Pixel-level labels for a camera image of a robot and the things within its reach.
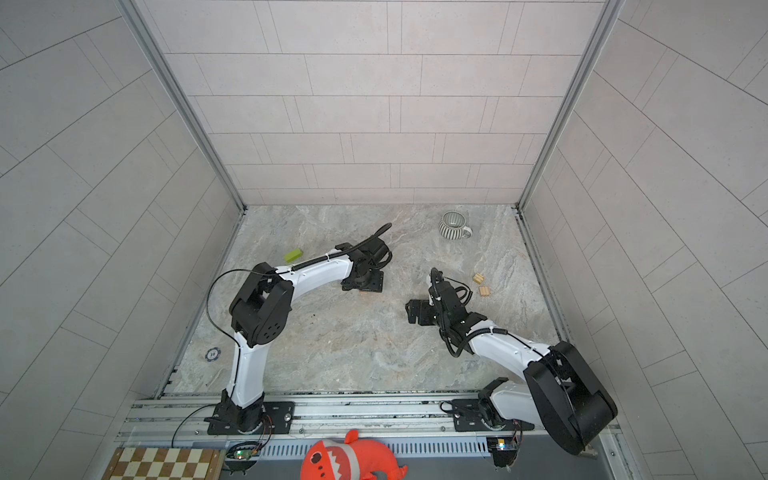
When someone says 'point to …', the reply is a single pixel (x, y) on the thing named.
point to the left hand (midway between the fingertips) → (378, 282)
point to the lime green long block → (293, 255)
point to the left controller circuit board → (242, 456)
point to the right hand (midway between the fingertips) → (417, 307)
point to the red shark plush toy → (327, 459)
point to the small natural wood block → (478, 278)
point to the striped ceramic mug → (453, 226)
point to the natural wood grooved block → (484, 291)
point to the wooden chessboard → (165, 463)
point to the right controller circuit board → (504, 450)
